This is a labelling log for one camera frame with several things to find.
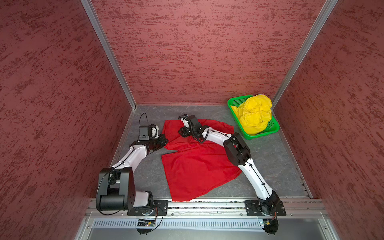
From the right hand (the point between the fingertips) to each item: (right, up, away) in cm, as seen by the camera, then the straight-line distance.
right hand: (181, 132), depth 104 cm
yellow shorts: (+53, +14, +2) cm, 55 cm away
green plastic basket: (+64, +4, -3) cm, 64 cm away
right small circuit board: (+48, -43, -33) cm, 72 cm away
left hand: (-6, -5, -14) cm, 16 cm away
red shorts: (+10, -21, -17) cm, 29 cm away
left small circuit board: (-16, -42, -31) cm, 55 cm away
